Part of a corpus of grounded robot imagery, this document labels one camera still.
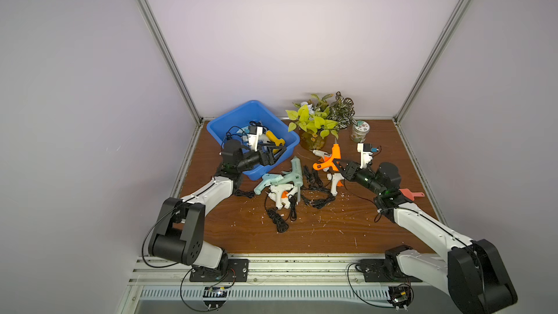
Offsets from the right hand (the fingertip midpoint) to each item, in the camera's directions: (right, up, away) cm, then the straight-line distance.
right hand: (336, 157), depth 77 cm
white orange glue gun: (-20, -16, +11) cm, 29 cm away
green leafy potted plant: (-8, +15, +15) cm, 22 cm away
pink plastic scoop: (+35, -17, +12) cm, 41 cm away
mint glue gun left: (-26, -11, +17) cm, 33 cm away
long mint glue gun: (-14, -10, +15) cm, 23 cm away
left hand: (-19, +3, +2) cm, 20 cm away
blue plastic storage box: (-35, +22, +35) cm, 54 cm away
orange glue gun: (+1, +1, +3) cm, 3 cm away
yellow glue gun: (-24, +6, +30) cm, 39 cm away
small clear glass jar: (+19, +10, +29) cm, 36 cm away
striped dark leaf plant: (+6, +19, +16) cm, 25 cm away
